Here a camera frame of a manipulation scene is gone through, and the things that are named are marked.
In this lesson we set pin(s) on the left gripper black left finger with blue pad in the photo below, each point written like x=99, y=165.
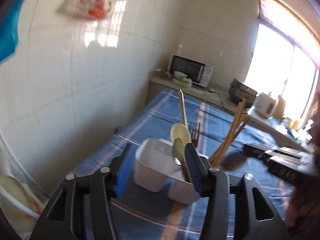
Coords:
x=64, y=215

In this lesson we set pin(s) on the black rice cooker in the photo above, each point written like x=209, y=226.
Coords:
x=239, y=91

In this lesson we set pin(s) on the white bowl orange rim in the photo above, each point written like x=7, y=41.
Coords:
x=21, y=204

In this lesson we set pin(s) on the wooden chopstick pair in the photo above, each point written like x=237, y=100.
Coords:
x=230, y=139

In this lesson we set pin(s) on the blue plastic bag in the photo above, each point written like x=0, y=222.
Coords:
x=9, y=30

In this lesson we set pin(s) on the white rice cooker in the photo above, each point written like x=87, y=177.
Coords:
x=264, y=105

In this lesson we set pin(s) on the green plate with eggs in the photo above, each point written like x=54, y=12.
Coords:
x=182, y=80

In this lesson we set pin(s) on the white utensil holder box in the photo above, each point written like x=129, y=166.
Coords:
x=155, y=167

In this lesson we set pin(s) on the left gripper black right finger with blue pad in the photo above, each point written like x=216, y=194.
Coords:
x=255, y=215

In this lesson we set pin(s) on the wooden chopstick crossing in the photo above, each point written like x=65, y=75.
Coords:
x=234, y=125

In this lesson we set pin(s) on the black handled metal spoon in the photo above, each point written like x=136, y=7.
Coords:
x=179, y=159

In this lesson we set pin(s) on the white microwave oven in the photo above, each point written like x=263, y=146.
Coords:
x=200, y=73

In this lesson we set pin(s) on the wooden chopstick long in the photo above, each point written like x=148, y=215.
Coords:
x=211, y=158

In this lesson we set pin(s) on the large dark metal spoon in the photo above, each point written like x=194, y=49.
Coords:
x=233, y=161

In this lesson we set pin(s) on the wooden cutting board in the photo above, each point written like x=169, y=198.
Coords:
x=279, y=108

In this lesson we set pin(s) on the pale green plastic spoon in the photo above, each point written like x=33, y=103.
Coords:
x=178, y=130

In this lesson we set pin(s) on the metal fork ornate handle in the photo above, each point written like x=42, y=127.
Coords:
x=194, y=130

